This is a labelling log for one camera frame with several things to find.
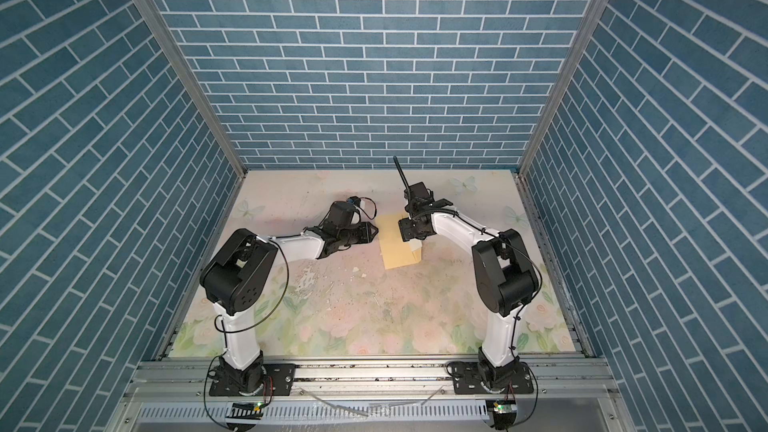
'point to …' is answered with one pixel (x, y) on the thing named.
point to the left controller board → (246, 411)
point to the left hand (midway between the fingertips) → (377, 230)
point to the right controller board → (504, 408)
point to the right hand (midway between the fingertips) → (409, 227)
